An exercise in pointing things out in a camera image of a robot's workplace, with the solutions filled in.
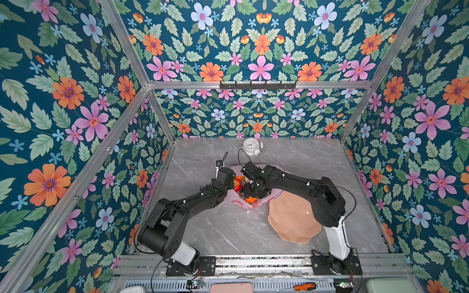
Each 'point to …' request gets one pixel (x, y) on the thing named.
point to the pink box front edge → (231, 287)
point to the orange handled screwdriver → (308, 286)
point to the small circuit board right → (344, 284)
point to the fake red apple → (237, 185)
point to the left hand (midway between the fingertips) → (229, 172)
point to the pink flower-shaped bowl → (291, 215)
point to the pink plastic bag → (235, 197)
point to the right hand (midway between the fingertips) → (248, 194)
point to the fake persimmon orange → (250, 199)
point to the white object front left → (133, 289)
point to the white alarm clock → (252, 146)
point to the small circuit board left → (194, 284)
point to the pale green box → (391, 285)
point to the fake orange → (239, 177)
